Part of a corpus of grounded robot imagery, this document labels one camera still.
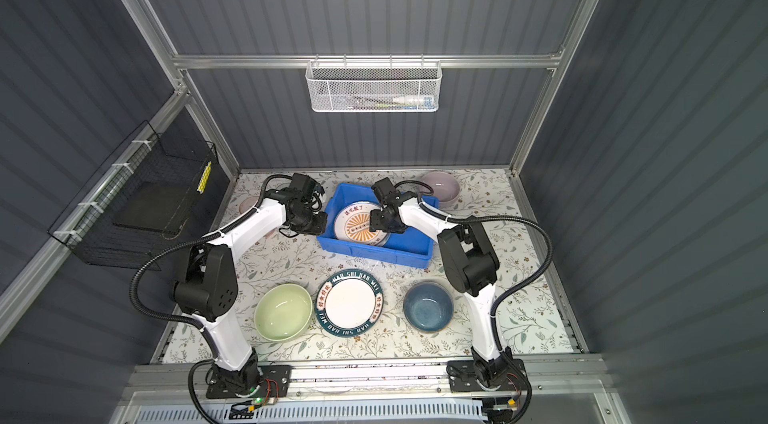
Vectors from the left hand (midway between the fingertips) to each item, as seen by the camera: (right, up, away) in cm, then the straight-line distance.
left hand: (323, 228), depth 93 cm
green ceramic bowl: (-9, -23, -9) cm, 26 cm away
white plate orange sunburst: (+8, +1, +9) cm, 12 cm away
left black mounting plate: (-7, -35, -21) cm, 42 cm away
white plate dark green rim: (+9, -21, -7) cm, 24 cm away
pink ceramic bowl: (+42, +13, +16) cm, 46 cm away
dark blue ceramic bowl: (+32, -22, -9) cm, 40 cm away
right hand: (+18, 0, +6) cm, 19 cm away
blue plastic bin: (+29, -6, +3) cm, 30 cm away
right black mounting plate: (+39, -35, -20) cm, 56 cm away
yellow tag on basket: (-31, +15, -10) cm, 36 cm away
